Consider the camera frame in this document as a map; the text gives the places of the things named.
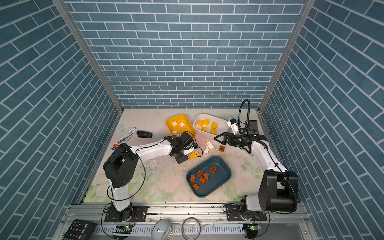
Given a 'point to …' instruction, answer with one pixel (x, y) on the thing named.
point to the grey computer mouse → (161, 230)
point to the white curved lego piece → (206, 149)
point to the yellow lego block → (213, 131)
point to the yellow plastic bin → (178, 124)
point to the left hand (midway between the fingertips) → (182, 156)
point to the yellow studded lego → (204, 129)
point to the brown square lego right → (221, 148)
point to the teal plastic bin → (204, 176)
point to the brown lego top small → (213, 169)
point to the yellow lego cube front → (214, 125)
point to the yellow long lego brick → (194, 155)
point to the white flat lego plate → (209, 144)
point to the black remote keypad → (80, 230)
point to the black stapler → (144, 134)
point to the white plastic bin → (210, 125)
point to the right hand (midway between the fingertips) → (219, 137)
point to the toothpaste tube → (115, 145)
